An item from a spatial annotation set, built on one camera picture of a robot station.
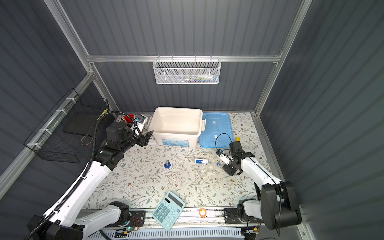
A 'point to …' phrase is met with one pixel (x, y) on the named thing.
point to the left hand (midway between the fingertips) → (145, 127)
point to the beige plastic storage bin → (177, 127)
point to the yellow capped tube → (237, 139)
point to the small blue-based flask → (167, 165)
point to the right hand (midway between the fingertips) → (232, 166)
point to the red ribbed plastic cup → (128, 119)
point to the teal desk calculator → (168, 210)
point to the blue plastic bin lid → (218, 132)
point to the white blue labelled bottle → (201, 161)
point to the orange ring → (205, 214)
